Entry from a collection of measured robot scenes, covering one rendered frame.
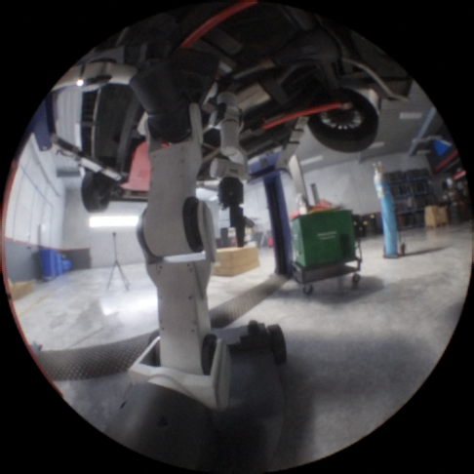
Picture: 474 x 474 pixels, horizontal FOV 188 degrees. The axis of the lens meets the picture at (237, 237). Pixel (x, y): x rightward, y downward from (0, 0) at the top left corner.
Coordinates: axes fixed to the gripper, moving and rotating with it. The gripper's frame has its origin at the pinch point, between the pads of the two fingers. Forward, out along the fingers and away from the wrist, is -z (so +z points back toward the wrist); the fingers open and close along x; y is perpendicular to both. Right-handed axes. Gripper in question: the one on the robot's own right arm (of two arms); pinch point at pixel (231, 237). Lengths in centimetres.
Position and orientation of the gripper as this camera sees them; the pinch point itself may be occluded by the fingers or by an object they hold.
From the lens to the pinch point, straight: 47.2
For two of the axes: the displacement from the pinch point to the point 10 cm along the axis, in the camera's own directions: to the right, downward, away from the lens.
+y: -8.6, 0.4, -5.1
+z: -0.2, -10.0, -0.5
